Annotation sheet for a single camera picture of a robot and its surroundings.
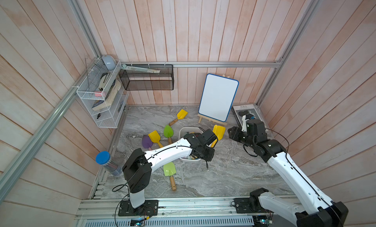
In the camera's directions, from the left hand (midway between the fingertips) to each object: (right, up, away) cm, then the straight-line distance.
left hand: (208, 159), depth 79 cm
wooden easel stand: (+6, +21, +23) cm, 32 cm away
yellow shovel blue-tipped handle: (-34, +9, +22) cm, 41 cm away
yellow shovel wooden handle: (-16, +25, +35) cm, 46 cm away
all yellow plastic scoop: (+7, +15, +5) cm, 17 cm away
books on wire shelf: (-55, +36, +2) cm, 66 cm away
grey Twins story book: (+32, +29, +35) cm, 55 cm away
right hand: (+12, +16, 0) cm, 20 cm away
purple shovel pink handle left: (-39, +6, +20) cm, 45 cm away
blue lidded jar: (-53, +3, -8) cm, 54 cm away
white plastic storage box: (-15, +13, +19) cm, 28 cm away
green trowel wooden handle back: (-25, +12, +25) cm, 38 cm away
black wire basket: (-48, +50, +27) cm, 75 cm away
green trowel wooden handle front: (-22, -9, +8) cm, 25 cm away
